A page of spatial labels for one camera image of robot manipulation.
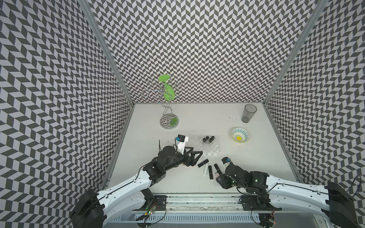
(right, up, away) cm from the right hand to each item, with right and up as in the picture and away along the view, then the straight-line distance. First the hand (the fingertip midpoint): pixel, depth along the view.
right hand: (220, 182), depth 79 cm
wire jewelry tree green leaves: (-32, +50, +4) cm, 60 cm away
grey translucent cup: (+24, +39, +18) cm, 50 cm away
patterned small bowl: (+18, +24, +19) cm, 35 cm away
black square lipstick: (0, +5, +5) cm, 7 cm away
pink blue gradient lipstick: (-1, +3, +3) cm, 5 cm away
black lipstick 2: (-8, +22, +10) cm, 25 cm away
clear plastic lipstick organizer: (-4, +18, +15) cm, 24 cm away
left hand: (-13, +18, -5) cm, 23 cm away
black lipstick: (-4, +22, +11) cm, 24 cm away
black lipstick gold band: (-5, +4, +4) cm, 7 cm away
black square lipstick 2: (-2, +23, +12) cm, 26 cm away
